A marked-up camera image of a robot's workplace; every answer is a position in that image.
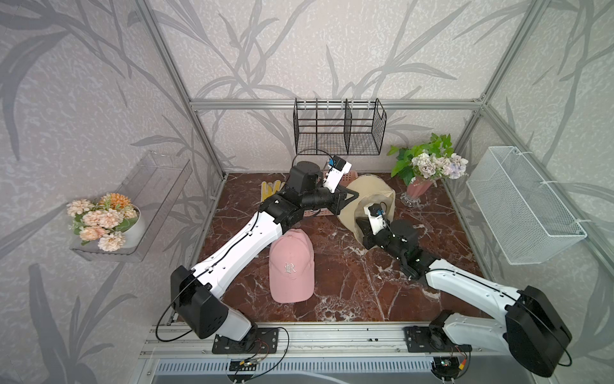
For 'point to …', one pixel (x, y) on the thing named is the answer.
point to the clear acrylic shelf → (154, 186)
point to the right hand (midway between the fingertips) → (357, 219)
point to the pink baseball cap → (291, 266)
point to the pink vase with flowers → (420, 166)
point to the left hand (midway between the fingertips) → (357, 196)
